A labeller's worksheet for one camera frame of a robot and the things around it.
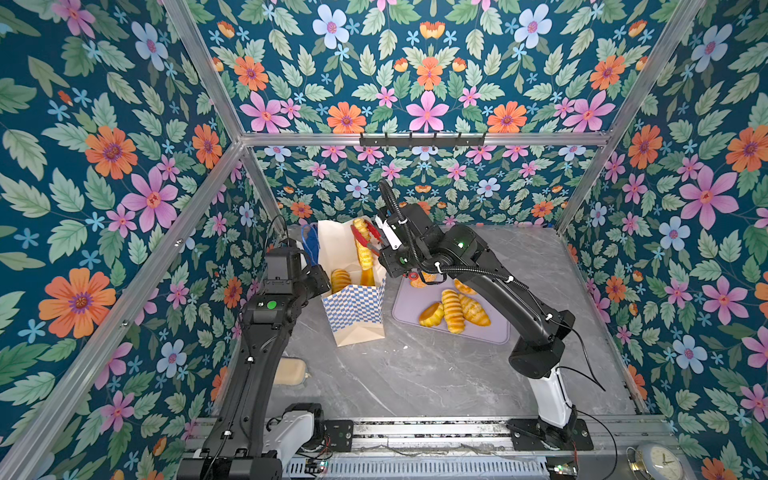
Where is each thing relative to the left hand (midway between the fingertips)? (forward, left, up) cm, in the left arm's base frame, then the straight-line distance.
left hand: (327, 265), depth 73 cm
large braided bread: (+13, +2, -25) cm, 28 cm away
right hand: (0, -15, +4) cm, 15 cm away
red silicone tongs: (+8, -12, -1) cm, 14 cm away
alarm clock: (-43, -75, -23) cm, 90 cm away
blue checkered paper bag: (-5, -6, -2) cm, 8 cm away
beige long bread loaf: (-17, +13, -24) cm, 33 cm away
